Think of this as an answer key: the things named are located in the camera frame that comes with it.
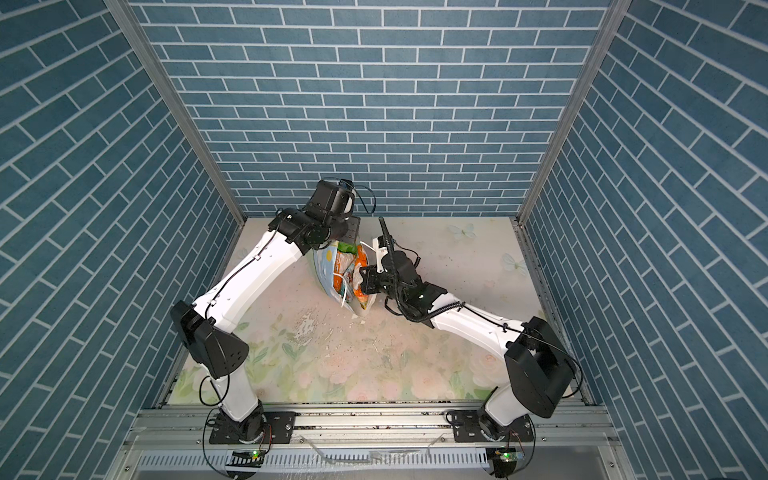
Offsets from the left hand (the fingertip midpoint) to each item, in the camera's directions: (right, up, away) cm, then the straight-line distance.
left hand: (353, 223), depth 80 cm
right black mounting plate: (+29, -51, -7) cm, 60 cm away
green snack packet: (-3, -7, +7) cm, 10 cm away
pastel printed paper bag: (-7, -10, -2) cm, 13 cm away
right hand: (+1, -12, -1) cm, 12 cm away
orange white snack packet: (-2, -14, +2) cm, 14 cm away
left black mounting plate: (-17, -51, -7) cm, 55 cm away
